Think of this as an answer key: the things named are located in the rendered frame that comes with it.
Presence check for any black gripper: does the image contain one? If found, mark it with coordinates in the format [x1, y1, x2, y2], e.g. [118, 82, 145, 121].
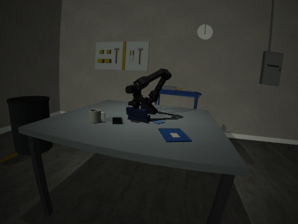
[128, 93, 142, 108]

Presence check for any grey mug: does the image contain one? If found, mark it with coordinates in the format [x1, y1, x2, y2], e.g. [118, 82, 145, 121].
[90, 109, 105, 124]

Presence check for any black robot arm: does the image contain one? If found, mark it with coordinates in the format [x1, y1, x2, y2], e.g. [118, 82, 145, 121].
[125, 68, 171, 106]

